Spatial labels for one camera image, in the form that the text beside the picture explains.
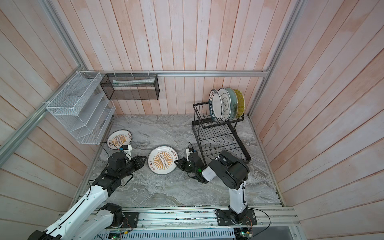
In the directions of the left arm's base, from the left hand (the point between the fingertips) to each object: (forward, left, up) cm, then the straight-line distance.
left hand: (146, 160), depth 82 cm
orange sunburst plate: (+24, +28, -13) cm, 39 cm away
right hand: (+4, -14, -10) cm, 18 cm away
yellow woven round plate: (+25, -53, +20) cm, 62 cm away
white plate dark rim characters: (+26, -46, +18) cm, 56 cm away
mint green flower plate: (+26, -50, +20) cm, 59 cm away
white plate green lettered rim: (+31, -41, +13) cm, 53 cm away
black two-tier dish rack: (+23, -42, -10) cm, 49 cm away
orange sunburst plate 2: (+6, -6, -10) cm, 13 cm away
